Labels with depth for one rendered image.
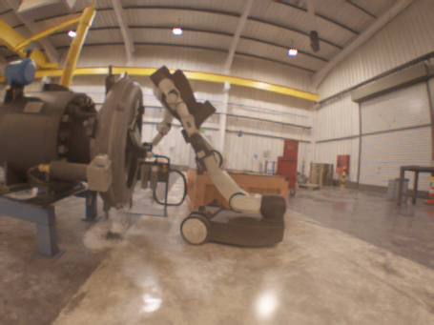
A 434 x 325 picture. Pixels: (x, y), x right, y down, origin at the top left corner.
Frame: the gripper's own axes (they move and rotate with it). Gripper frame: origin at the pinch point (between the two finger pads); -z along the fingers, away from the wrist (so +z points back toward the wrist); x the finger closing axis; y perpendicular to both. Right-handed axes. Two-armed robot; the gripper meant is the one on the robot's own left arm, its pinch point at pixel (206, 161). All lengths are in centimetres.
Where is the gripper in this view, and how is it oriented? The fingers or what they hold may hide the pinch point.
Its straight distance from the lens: 130.7
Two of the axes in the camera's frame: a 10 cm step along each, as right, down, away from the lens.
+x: -9.0, 4.4, -0.1
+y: -0.8, -1.7, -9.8
